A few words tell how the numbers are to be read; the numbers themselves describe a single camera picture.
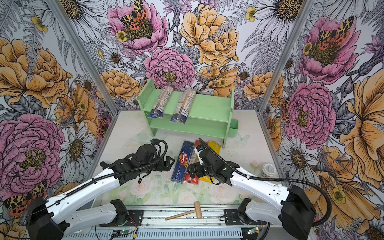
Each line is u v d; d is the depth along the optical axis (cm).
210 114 84
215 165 60
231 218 73
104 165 88
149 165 54
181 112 79
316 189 42
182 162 89
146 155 58
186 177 86
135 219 73
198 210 76
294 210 40
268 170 83
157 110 79
